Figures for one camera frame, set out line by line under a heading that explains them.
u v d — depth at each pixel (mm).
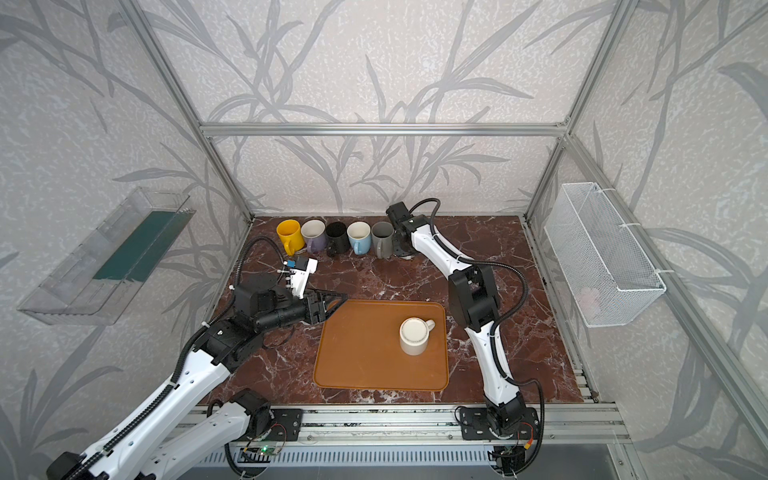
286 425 728
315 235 1054
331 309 646
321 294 628
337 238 1048
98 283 634
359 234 1060
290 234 1019
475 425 731
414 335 808
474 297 584
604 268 616
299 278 639
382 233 1025
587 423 756
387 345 865
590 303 729
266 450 706
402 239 737
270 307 569
